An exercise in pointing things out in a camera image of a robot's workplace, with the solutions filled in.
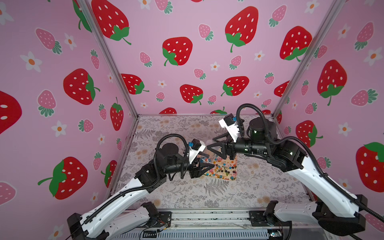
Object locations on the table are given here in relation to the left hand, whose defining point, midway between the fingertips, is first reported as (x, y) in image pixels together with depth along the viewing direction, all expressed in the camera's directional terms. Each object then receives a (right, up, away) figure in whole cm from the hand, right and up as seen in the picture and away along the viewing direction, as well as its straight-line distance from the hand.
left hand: (211, 160), depth 61 cm
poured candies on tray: (+11, -12, +31) cm, 35 cm away
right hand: (-1, +6, -7) cm, 9 cm away
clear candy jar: (-3, +1, 0) cm, 3 cm away
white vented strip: (-7, -38, +9) cm, 40 cm away
